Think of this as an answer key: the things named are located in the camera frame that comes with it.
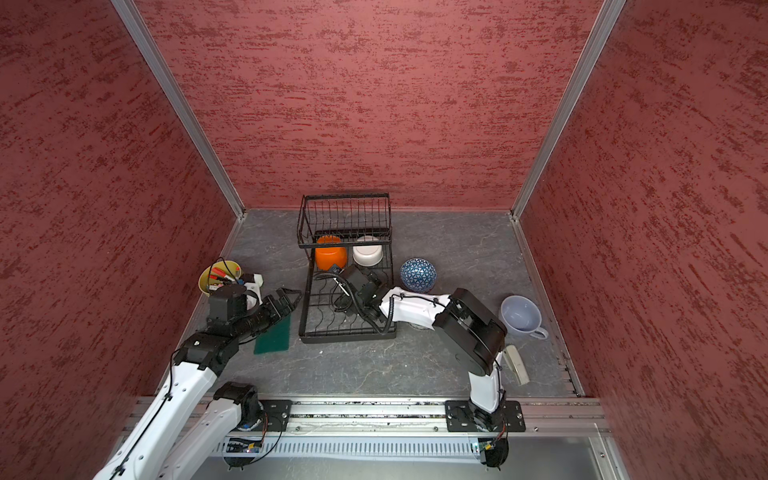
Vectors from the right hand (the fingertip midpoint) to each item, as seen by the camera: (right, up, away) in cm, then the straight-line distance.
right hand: (353, 292), depth 91 cm
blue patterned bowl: (+21, +4, +6) cm, 22 cm away
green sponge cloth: (-22, -13, -4) cm, 26 cm away
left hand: (-14, -2, -12) cm, 19 cm away
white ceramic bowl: (+4, +11, +9) cm, 14 cm away
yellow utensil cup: (-42, +3, -6) cm, 43 cm away
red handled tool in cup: (-40, +6, -4) cm, 41 cm away
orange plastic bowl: (-10, +10, +8) cm, 17 cm away
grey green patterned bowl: (+18, -1, -33) cm, 37 cm away
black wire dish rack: (-10, +20, +19) cm, 30 cm away
